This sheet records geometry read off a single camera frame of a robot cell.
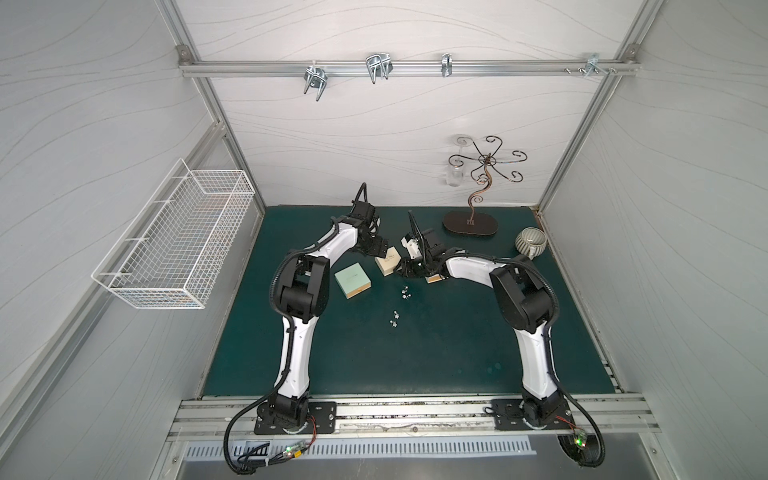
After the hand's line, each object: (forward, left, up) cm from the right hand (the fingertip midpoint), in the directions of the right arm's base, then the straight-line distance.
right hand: (397, 268), depth 100 cm
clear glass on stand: (+28, -19, +20) cm, 40 cm away
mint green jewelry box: (-6, +14, +1) cm, 15 cm away
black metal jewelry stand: (+24, -28, -2) cm, 37 cm away
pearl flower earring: (-9, -3, -3) cm, 10 cm away
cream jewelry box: (+2, +3, 0) cm, 4 cm away
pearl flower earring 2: (-15, 0, -3) cm, 16 cm away
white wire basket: (-17, +52, +29) cm, 62 cm away
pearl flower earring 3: (-18, 0, -3) cm, 19 cm away
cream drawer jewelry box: (-6, -12, +5) cm, 14 cm away
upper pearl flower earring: (-7, -3, -3) cm, 8 cm away
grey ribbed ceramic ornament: (+15, -49, -1) cm, 51 cm away
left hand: (+7, +8, +2) cm, 10 cm away
